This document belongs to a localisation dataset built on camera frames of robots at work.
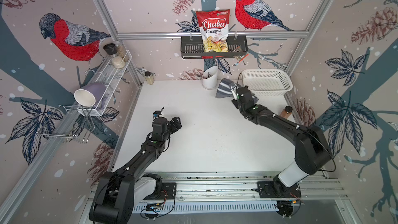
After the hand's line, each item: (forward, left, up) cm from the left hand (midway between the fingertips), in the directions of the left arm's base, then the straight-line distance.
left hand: (177, 117), depth 88 cm
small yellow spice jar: (+38, +27, -5) cm, 47 cm away
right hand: (+14, -40, +10) cm, 43 cm away
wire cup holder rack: (-17, +36, +25) cm, 47 cm away
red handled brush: (+29, -39, +21) cm, 53 cm away
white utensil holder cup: (+32, -20, +1) cm, 38 cm away
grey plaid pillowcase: (+14, -28, +9) cm, 32 cm away
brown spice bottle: (+6, -67, -3) cm, 67 cm away
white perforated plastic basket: (+40, -67, -11) cm, 79 cm away
